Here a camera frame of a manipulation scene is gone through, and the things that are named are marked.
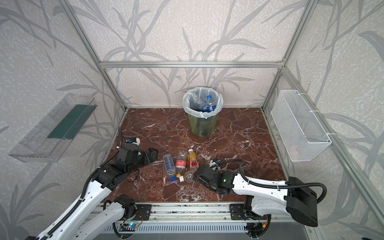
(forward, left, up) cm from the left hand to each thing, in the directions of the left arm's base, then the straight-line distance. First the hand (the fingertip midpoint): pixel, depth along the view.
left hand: (154, 149), depth 76 cm
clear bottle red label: (-1, -13, -14) cm, 18 cm away
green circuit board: (-31, +10, -18) cm, 37 cm away
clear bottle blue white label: (+33, -23, 0) cm, 40 cm away
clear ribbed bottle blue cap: (-4, -7, -14) cm, 16 cm away
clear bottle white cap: (-9, -18, -12) cm, 24 cm away
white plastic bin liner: (+39, -25, +5) cm, 46 cm away
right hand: (-9, -22, -11) cm, 26 cm away
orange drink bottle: (+1, -19, -12) cm, 23 cm away
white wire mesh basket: (-1, -67, +18) cm, 69 cm away
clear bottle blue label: (+34, -30, -2) cm, 45 cm away
